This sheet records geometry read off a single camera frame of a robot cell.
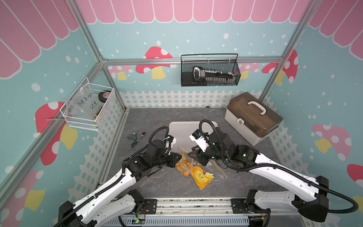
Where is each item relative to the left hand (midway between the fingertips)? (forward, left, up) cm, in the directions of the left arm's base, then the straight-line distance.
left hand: (181, 159), depth 73 cm
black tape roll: (+31, +46, +16) cm, 57 cm away
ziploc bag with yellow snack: (-6, -12, -13) cm, 19 cm away
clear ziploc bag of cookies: (+3, -2, -13) cm, 14 cm away
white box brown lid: (+29, -44, +2) cm, 53 cm away
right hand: (0, -5, +8) cm, 10 cm away
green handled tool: (+19, +33, -17) cm, 42 cm away
